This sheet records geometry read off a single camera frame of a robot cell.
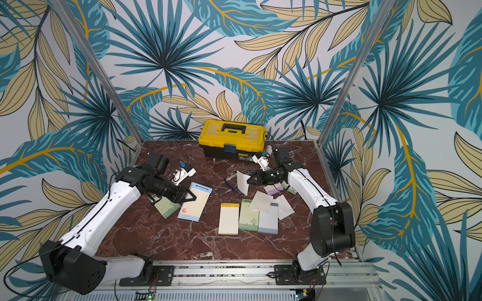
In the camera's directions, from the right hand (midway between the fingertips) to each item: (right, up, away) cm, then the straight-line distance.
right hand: (250, 181), depth 83 cm
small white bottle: (+12, +15, +27) cm, 33 cm away
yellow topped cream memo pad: (-10, -18, +5) cm, 22 cm away
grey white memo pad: (+8, -20, +5) cm, 22 cm away
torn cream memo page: (+6, -11, +9) cm, 16 cm away
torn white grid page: (+17, -14, +9) cm, 24 cm away
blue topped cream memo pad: (-23, -10, -12) cm, 28 cm away
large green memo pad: (-1, -19, +5) cm, 19 cm away
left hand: (-23, -6, -11) cm, 26 cm away
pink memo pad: (+11, -6, +14) cm, 19 cm away
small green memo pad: (-40, -14, +7) cm, 43 cm away
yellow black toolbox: (-9, +19, +12) cm, 25 cm away
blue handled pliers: (-7, -6, +13) cm, 16 cm away
